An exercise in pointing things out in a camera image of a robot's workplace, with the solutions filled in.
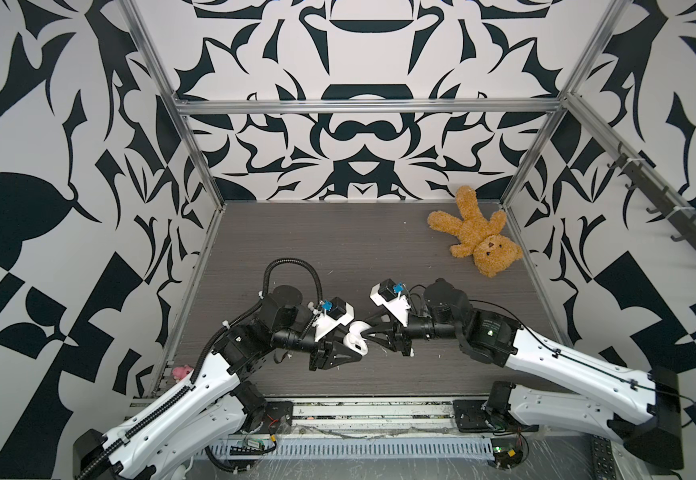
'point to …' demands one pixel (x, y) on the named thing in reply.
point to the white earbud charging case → (353, 339)
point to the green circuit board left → (246, 446)
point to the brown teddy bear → (494, 253)
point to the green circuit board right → (506, 458)
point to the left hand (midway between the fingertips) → (360, 343)
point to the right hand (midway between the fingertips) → (366, 328)
